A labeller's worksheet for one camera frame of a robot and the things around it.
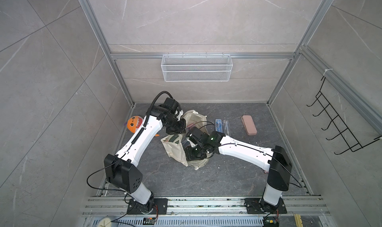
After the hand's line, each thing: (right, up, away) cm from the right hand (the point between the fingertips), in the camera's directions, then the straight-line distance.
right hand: (188, 158), depth 76 cm
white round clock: (-37, -26, -10) cm, 47 cm away
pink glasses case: (+43, +16, +28) cm, 54 cm away
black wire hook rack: (+67, +12, -18) cm, 70 cm away
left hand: (0, +15, +2) cm, 15 cm away
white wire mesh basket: (+5, +55, +24) cm, 61 cm away
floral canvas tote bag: (-7, +7, 0) cm, 10 cm away
